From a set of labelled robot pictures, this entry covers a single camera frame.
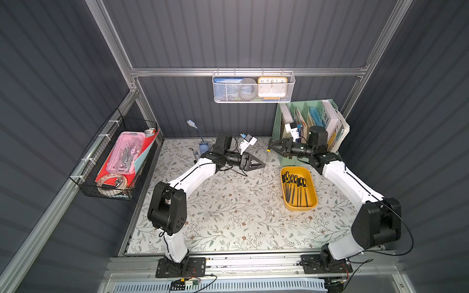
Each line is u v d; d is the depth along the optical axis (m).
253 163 0.72
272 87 0.89
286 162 1.02
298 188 0.96
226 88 0.84
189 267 0.73
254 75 0.89
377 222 0.44
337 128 0.96
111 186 0.67
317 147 0.64
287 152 0.69
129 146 0.75
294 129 0.73
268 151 0.75
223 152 0.69
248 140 0.72
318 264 0.73
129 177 0.68
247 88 0.91
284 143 0.72
